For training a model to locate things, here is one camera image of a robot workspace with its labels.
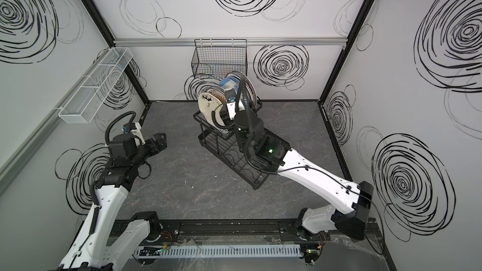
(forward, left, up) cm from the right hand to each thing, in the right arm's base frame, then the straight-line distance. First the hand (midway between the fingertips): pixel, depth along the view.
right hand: (234, 99), depth 63 cm
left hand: (-3, +33, -19) cm, 39 cm away
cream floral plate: (+9, +12, -12) cm, 19 cm away
